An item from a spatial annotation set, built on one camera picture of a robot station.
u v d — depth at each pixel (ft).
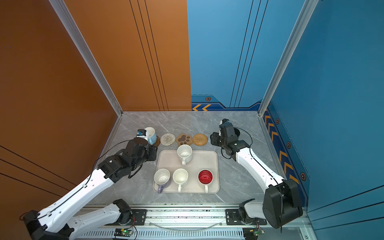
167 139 3.38
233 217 2.38
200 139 3.36
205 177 2.78
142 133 2.11
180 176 2.78
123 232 2.33
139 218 2.43
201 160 3.02
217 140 2.43
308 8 2.29
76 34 2.54
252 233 2.31
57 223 1.28
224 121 2.47
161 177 2.78
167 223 2.38
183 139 3.38
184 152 3.14
